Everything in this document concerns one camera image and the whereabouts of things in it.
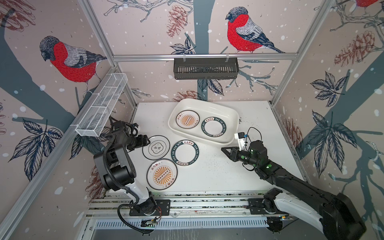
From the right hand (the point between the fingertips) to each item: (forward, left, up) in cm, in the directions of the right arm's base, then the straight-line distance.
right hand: (221, 151), depth 78 cm
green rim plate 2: (+5, +22, -13) cm, 26 cm away
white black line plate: (+7, +40, -13) cm, 42 cm away
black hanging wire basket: (+56, +9, +16) cm, 59 cm away
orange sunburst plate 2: (-9, +34, -14) cm, 38 cm away
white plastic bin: (+41, +9, -11) cm, 43 cm away
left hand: (+7, +48, -6) cm, 49 cm away
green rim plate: (+27, +3, -14) cm, 30 cm away
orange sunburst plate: (+32, +22, -12) cm, 41 cm away
